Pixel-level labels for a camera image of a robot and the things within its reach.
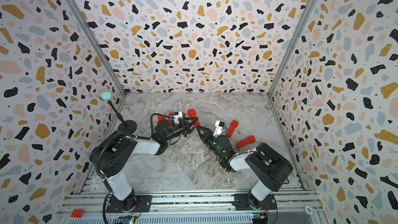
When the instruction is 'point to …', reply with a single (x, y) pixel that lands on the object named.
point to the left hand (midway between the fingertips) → (202, 121)
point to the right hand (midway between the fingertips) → (199, 128)
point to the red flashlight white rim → (160, 117)
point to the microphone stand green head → (127, 126)
